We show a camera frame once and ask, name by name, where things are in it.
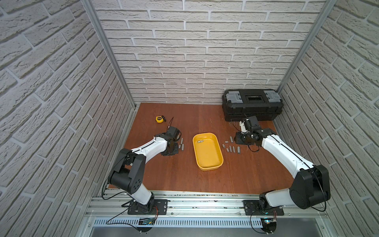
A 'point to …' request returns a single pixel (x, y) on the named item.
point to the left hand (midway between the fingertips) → (174, 148)
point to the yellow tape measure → (160, 119)
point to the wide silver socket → (238, 149)
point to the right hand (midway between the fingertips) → (239, 138)
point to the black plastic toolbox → (238, 104)
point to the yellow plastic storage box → (209, 154)
